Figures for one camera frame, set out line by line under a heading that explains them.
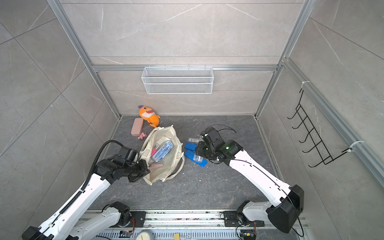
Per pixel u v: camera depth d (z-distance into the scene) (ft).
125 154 1.89
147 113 3.63
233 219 2.39
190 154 3.22
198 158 2.40
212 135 1.80
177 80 3.30
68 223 1.31
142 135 3.42
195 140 3.39
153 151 2.53
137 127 3.65
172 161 2.69
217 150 1.72
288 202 1.26
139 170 2.14
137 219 2.40
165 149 3.07
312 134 2.25
